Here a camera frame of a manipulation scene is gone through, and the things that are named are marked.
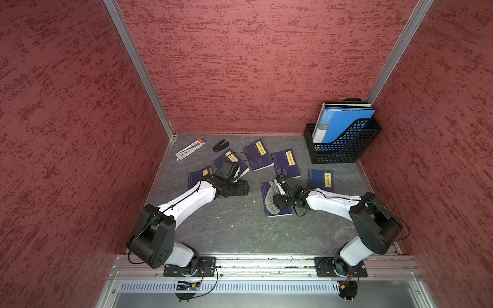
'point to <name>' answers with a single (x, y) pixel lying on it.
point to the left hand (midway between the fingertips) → (241, 192)
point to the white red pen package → (190, 148)
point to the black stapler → (223, 144)
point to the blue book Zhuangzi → (230, 156)
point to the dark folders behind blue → (348, 104)
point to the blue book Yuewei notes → (285, 164)
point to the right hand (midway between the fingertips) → (280, 202)
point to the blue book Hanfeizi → (285, 211)
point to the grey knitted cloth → (273, 190)
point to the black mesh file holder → (348, 151)
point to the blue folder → (333, 124)
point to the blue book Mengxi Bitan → (321, 178)
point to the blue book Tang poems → (259, 158)
